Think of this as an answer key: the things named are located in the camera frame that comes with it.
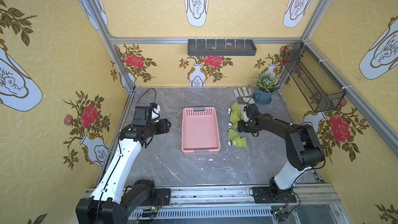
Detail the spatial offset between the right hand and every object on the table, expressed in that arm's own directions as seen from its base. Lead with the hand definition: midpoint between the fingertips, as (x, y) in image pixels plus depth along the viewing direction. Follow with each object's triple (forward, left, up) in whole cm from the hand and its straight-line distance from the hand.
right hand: (241, 128), depth 97 cm
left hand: (-9, +42, +18) cm, 46 cm away
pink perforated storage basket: (-6, +26, 0) cm, 26 cm away
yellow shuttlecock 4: (-11, +3, +3) cm, 12 cm away
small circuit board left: (-46, +46, -2) cm, 65 cm away
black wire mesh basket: (+18, -38, +24) cm, 49 cm away
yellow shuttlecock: (+13, +3, 0) cm, 13 cm away
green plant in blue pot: (+24, -15, +14) cm, 32 cm away
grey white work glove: (+28, -5, -2) cm, 28 cm away
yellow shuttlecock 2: (+5, +5, +3) cm, 8 cm away
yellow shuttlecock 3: (-4, +6, 0) cm, 8 cm away
